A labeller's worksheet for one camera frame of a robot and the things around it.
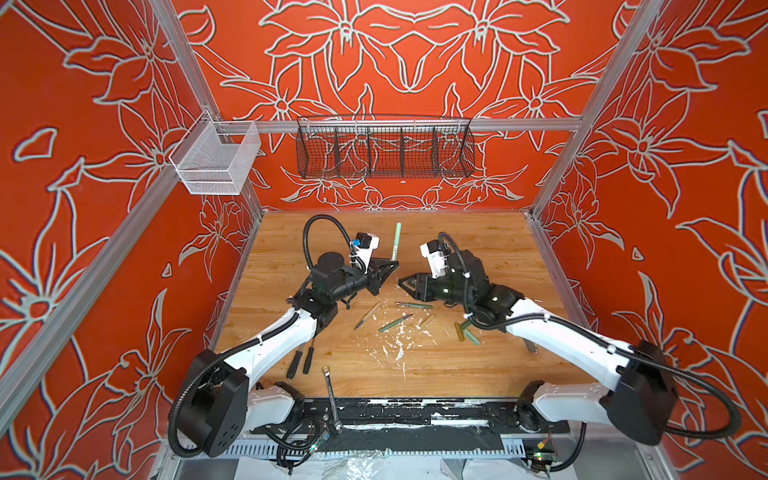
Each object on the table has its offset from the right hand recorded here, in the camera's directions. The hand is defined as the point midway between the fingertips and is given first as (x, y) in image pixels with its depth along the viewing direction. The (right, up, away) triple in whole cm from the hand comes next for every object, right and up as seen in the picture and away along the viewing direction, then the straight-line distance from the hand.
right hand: (398, 282), depth 74 cm
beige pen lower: (-8, -12, +18) cm, 22 cm away
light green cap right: (+23, -19, +12) cm, 32 cm away
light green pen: (-1, +10, -2) cm, 10 cm away
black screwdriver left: (-29, -25, +8) cm, 39 cm away
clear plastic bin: (-58, +37, +20) cm, 72 cm away
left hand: (-1, +5, 0) cm, 5 cm away
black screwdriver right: (-25, -23, +9) cm, 35 cm away
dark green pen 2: (0, -15, +16) cm, 22 cm away
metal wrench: (-15, -35, -1) cm, 39 cm away
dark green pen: (+7, -10, +19) cm, 23 cm away
